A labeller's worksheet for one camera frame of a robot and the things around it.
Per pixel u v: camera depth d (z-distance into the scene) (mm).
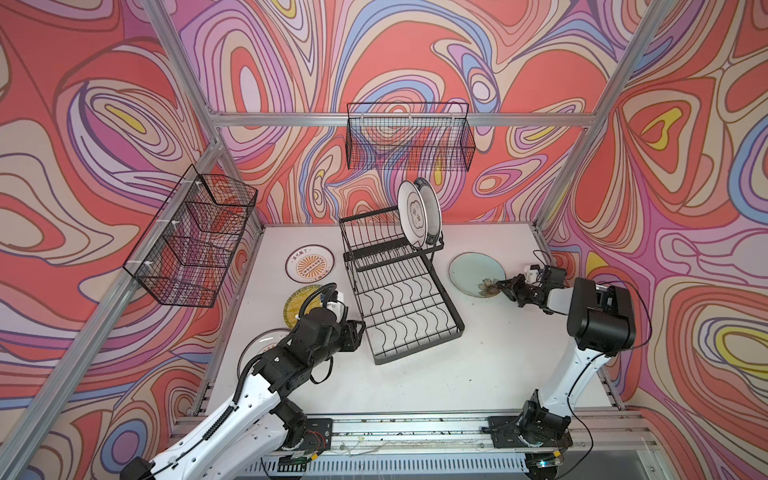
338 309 673
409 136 964
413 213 860
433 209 760
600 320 532
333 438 739
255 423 495
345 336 652
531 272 959
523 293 928
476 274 1046
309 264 1074
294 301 965
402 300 959
